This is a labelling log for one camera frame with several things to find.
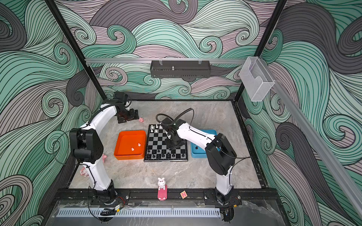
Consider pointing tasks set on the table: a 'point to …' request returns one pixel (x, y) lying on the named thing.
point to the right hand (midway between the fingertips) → (172, 147)
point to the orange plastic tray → (130, 145)
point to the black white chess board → (157, 150)
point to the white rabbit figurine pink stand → (162, 193)
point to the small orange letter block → (184, 194)
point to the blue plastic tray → (196, 151)
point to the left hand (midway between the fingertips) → (133, 117)
